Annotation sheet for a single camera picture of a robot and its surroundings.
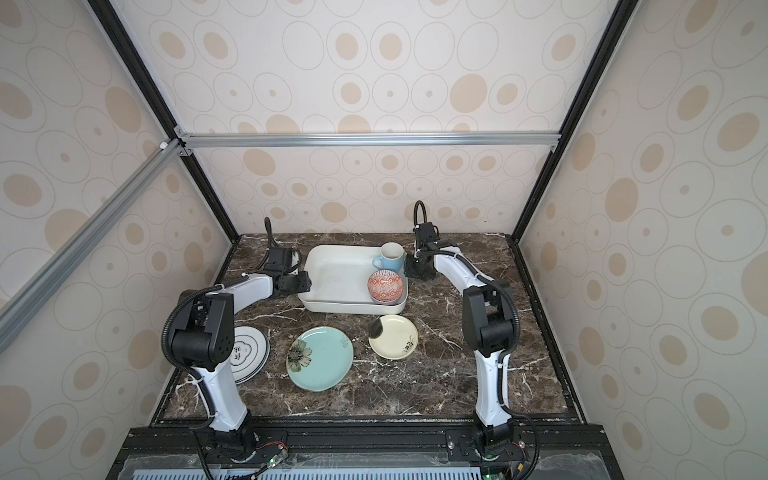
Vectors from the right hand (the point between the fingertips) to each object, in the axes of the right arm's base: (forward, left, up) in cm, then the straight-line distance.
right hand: (410, 270), depth 100 cm
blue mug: (+6, +6, 0) cm, 8 cm away
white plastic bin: (+3, +25, -7) cm, 26 cm away
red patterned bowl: (-4, +8, -4) cm, 10 cm away
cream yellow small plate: (-21, +4, -8) cm, 23 cm away
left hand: (0, +33, -1) cm, 33 cm away
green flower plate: (-27, +28, -8) cm, 40 cm away
